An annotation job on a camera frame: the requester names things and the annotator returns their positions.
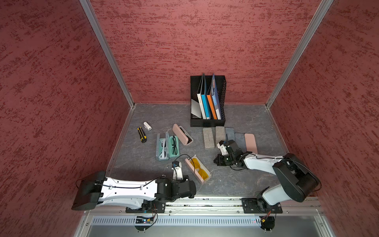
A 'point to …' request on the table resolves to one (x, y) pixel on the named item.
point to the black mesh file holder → (221, 88)
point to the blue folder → (215, 98)
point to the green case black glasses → (173, 150)
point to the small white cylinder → (147, 126)
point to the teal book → (205, 100)
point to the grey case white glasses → (162, 147)
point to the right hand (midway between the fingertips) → (214, 163)
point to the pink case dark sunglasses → (182, 135)
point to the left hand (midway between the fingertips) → (187, 182)
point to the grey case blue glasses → (240, 139)
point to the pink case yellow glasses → (201, 172)
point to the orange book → (209, 97)
